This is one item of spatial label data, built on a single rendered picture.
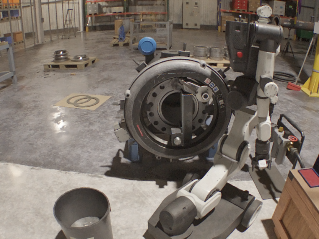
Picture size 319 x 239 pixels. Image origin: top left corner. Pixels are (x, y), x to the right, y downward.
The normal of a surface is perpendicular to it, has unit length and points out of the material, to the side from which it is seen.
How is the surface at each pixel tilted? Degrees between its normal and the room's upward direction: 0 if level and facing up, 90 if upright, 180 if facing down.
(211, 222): 0
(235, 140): 47
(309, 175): 0
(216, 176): 26
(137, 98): 90
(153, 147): 90
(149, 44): 90
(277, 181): 0
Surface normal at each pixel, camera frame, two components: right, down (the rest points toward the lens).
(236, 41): -0.15, 0.39
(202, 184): -0.15, -0.82
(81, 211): 0.38, 0.35
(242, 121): -0.64, -0.18
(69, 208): 0.85, 0.18
